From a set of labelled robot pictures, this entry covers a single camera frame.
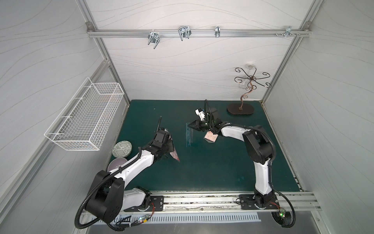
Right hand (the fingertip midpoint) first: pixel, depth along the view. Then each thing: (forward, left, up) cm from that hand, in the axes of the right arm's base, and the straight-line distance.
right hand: (187, 125), depth 92 cm
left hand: (-13, +10, -4) cm, 16 cm away
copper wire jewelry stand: (+25, -46, -10) cm, 53 cm away
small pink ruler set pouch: (-2, -16, -11) cm, 19 cm away
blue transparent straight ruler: (-7, -2, -2) cm, 8 cm away
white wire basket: (-14, +48, +21) cm, 54 cm away
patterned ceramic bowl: (-15, +42, -8) cm, 45 cm away
